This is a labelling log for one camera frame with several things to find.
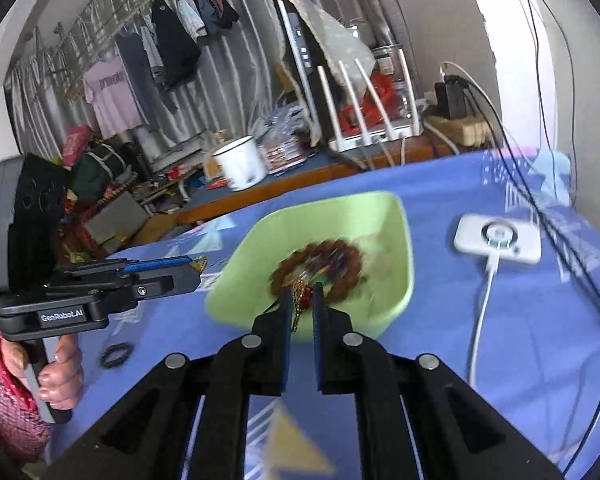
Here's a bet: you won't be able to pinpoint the beige power strip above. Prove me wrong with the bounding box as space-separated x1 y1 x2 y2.
424 112 494 149

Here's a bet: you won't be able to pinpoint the green duffel bag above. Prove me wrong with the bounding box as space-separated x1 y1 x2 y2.
70 140 132 207

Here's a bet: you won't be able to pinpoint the blue printed tablecloth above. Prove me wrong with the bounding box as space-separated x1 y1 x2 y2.
45 147 600 480

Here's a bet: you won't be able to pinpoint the light blue cloth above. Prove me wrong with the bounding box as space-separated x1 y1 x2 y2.
530 152 574 207

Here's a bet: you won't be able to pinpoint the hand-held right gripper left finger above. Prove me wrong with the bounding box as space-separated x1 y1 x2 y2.
42 291 293 480

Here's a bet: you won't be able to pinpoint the black cable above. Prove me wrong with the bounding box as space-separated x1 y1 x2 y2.
505 0 600 461
495 0 600 321

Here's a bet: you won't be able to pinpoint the green plastic basin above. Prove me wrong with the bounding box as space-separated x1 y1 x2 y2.
205 191 415 345

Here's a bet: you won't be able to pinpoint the silver grey curtain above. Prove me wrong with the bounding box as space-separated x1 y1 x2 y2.
5 0 396 171

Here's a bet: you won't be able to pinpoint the grey trousers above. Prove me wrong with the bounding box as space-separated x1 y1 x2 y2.
115 32 179 117

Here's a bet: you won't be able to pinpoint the pink t-shirt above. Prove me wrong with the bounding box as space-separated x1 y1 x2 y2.
82 57 144 137

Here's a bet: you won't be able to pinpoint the white enamel mug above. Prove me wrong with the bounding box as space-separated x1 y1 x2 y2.
211 135 269 192

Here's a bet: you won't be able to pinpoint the metal clothes rack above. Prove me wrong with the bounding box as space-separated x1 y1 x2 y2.
35 0 233 92

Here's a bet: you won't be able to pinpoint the red plastic bag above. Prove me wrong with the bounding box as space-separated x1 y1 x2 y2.
340 72 407 134

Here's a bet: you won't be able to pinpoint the purple crystal bracelet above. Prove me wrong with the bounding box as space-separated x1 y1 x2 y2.
322 252 354 276

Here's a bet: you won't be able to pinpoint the white power bank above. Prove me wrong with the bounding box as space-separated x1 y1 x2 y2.
453 214 544 266

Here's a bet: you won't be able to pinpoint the black monitor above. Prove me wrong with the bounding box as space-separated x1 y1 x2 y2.
275 0 342 155

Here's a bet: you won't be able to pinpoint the grey flat box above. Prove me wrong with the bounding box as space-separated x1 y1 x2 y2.
85 192 149 254

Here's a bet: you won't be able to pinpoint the wooden side desk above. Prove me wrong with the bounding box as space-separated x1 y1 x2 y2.
177 135 481 227

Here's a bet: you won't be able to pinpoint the black bead bracelet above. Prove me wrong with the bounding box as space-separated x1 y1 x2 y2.
100 342 132 369

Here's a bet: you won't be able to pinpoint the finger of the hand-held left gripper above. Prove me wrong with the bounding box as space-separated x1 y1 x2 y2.
54 255 194 282
100 265 202 304

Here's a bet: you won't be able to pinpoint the black power adapter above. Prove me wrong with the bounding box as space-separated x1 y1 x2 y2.
434 77 474 119

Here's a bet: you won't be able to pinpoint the white router with antennas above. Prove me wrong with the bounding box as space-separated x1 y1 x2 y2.
317 47 424 154

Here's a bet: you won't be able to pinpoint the black shirt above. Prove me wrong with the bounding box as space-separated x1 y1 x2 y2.
151 0 203 92

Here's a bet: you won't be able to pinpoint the clear plastic snack bag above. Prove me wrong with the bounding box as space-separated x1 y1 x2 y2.
252 102 322 177

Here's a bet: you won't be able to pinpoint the glass jar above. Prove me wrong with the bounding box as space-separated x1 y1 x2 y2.
370 45 412 117

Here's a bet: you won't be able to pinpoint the beige plastic stool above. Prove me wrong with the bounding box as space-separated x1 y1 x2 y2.
203 151 227 182

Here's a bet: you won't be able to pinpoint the brown cardboard box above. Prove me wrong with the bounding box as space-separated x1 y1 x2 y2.
276 66 302 103

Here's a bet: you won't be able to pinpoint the person's left hand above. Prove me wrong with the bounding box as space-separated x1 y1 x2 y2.
37 334 86 411

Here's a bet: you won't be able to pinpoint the dark blue garment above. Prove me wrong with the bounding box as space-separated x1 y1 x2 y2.
197 0 241 37

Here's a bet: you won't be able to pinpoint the red bead gold pendant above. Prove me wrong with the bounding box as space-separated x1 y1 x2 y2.
290 282 314 334

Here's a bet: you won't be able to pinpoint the beige lace cover cloth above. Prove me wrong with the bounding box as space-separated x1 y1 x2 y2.
262 0 379 107

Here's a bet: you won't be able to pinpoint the white charging cable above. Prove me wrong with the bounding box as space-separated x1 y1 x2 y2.
467 252 504 392

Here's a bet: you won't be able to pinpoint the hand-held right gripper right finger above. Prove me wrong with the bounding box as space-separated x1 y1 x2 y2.
311 282 567 480

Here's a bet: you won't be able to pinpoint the red pink bag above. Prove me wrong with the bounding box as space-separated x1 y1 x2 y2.
62 125 94 167

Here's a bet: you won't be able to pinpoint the white blue shirt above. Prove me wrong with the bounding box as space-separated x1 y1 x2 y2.
177 0 209 44

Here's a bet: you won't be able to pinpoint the brown wooden bead bracelet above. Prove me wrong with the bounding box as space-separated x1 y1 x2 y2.
269 241 367 307

